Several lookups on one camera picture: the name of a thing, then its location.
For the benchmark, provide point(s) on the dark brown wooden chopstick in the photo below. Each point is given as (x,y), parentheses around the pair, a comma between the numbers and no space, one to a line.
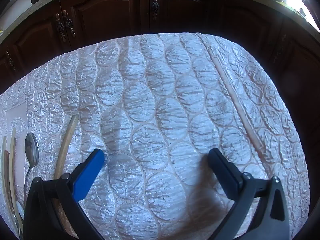
(8,180)

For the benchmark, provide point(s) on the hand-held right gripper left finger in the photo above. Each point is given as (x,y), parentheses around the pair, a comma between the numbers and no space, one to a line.
(88,175)

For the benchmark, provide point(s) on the pink white quilted tablecloth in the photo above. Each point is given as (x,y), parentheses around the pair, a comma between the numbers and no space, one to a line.
(160,105)

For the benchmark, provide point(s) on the dark wooden cabinet door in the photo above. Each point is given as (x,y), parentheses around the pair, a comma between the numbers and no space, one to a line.
(185,7)
(35,35)
(300,80)
(250,25)
(3,55)
(105,15)

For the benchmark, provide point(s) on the light wooden chopstick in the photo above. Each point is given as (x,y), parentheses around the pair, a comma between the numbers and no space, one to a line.
(66,146)

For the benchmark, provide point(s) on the metal spoon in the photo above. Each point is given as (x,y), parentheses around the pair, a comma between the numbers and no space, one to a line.
(31,150)

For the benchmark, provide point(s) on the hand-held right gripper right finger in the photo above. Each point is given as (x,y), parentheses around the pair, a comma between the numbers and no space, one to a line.
(225,177)

